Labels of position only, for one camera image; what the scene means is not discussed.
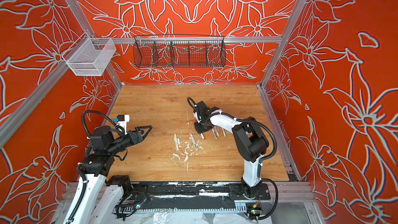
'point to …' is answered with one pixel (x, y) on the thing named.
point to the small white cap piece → (175, 154)
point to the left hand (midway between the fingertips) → (147, 129)
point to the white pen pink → (195, 146)
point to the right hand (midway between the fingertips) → (197, 129)
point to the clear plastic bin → (89, 56)
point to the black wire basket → (179, 51)
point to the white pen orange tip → (176, 142)
